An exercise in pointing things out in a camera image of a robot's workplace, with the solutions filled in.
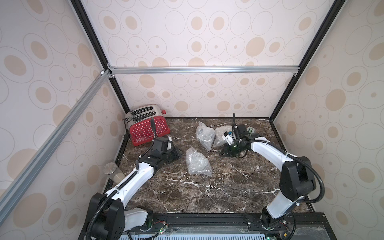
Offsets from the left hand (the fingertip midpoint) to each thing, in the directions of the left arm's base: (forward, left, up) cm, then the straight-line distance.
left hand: (187, 151), depth 82 cm
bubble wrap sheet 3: (+19, -11, -9) cm, 24 cm away
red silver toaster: (+20, +31, +2) cm, 37 cm away
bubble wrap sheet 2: (+22, -21, -9) cm, 32 cm away
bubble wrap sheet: (-1, -6, -12) cm, 13 cm away
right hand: (+3, -22, -6) cm, 23 cm away
